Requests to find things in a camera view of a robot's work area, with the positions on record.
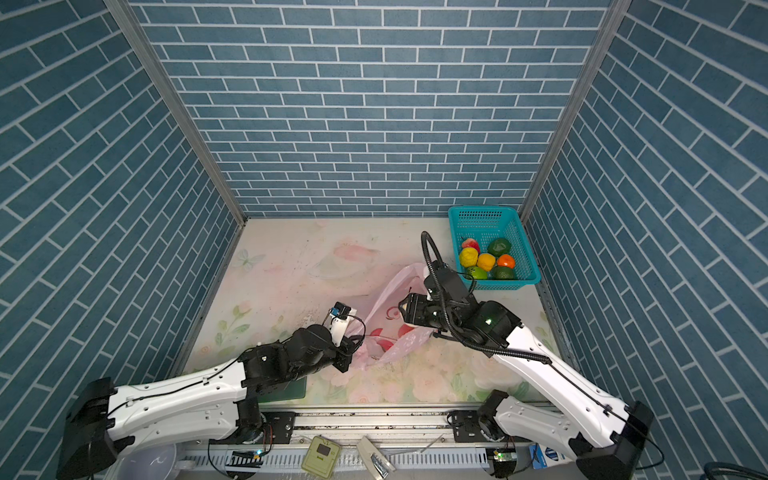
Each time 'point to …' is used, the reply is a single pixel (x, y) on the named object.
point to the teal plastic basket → (494, 249)
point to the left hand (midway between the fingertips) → (365, 342)
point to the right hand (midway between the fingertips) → (403, 303)
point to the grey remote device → (378, 465)
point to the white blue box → (542, 457)
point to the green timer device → (321, 457)
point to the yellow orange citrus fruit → (486, 261)
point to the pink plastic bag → (387, 336)
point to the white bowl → (148, 462)
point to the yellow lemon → (469, 257)
